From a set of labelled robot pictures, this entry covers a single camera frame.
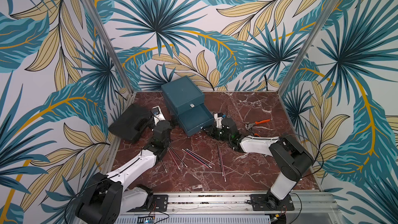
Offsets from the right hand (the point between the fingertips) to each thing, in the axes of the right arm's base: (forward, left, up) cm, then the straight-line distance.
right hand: (201, 128), depth 88 cm
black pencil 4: (-7, -9, -10) cm, 15 cm away
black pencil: (-17, +21, -10) cm, 29 cm away
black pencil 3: (-13, +3, -11) cm, 17 cm away
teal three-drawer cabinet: (+11, +8, +12) cm, 18 cm away
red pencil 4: (-25, -11, -10) cm, 29 cm away
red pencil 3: (-12, +1, -10) cm, 16 cm away
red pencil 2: (-13, +4, -11) cm, 17 cm away
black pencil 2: (-12, +13, -10) cm, 21 cm away
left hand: (+3, +20, +9) cm, 22 cm away
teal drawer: (+4, +2, +5) cm, 7 cm away
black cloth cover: (+6, +46, -4) cm, 47 cm away
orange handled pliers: (+8, -32, -10) cm, 34 cm away
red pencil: (-10, +18, -10) cm, 23 cm away
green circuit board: (-40, +28, -13) cm, 50 cm away
